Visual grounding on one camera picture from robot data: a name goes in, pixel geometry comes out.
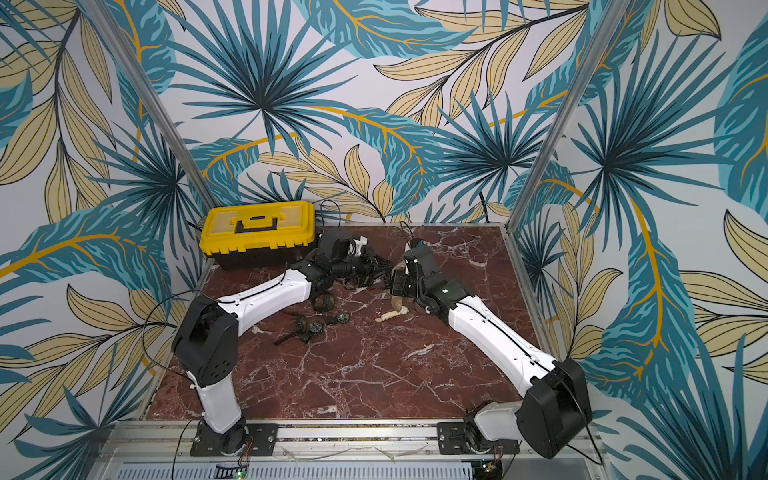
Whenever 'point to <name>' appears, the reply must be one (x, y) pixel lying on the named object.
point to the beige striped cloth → (389, 293)
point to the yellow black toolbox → (258, 235)
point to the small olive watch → (341, 318)
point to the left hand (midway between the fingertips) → (398, 267)
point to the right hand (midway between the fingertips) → (396, 276)
